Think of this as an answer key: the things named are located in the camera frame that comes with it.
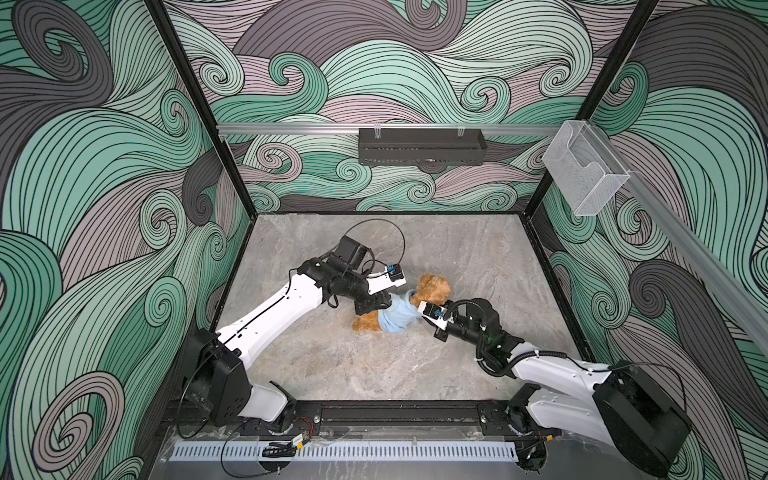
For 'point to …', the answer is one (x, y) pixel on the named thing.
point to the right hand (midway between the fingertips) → (419, 306)
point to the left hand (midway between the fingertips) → (387, 296)
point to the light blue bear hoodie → (400, 316)
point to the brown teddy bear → (430, 289)
